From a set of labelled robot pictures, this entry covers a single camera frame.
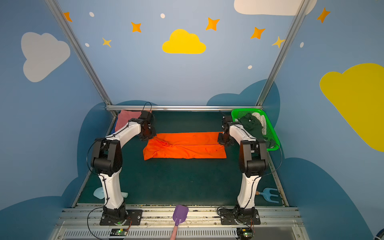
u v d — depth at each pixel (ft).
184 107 4.48
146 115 2.68
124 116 3.63
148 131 2.66
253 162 1.76
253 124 3.44
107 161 1.76
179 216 2.41
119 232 2.35
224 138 2.83
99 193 2.67
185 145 3.23
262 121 3.62
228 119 2.78
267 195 2.64
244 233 2.36
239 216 2.23
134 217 2.45
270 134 3.32
